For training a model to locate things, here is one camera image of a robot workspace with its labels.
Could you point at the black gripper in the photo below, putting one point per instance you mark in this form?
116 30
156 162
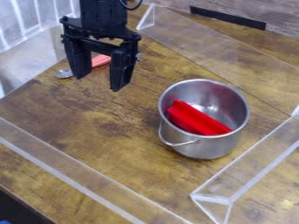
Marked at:
99 31

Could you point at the silver metal pot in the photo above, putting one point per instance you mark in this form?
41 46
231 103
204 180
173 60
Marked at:
204 113

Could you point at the clear acrylic barrier left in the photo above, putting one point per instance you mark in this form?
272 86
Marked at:
28 59

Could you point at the red block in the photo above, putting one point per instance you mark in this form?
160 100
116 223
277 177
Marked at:
193 121

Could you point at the clear acrylic barrier front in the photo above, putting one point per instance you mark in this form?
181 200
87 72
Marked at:
116 197

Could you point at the clear acrylic barrier right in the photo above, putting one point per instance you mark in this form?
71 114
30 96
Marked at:
217 194

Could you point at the spoon with pink handle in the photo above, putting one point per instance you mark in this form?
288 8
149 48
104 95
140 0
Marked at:
97 61

